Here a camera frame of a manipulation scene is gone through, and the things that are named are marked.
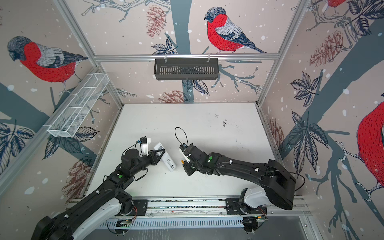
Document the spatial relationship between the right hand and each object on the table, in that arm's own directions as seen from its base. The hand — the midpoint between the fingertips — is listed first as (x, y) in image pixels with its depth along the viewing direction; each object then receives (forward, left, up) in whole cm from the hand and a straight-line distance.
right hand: (183, 166), depth 79 cm
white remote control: (+3, +10, +3) cm, 11 cm away
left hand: (+5, +10, +8) cm, 14 cm away
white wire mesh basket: (+22, +57, +25) cm, 66 cm away
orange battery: (+2, 0, +1) cm, 2 cm away
